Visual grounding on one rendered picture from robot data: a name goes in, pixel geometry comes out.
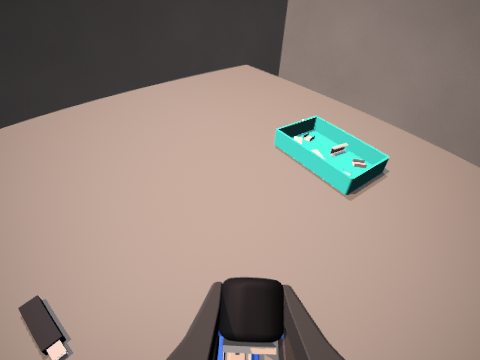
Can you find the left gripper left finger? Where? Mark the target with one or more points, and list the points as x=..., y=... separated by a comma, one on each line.
x=202, y=337

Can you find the teal rectangular tray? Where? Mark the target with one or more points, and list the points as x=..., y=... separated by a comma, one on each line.
x=327, y=136

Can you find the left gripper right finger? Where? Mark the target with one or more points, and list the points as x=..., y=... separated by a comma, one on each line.
x=306, y=341

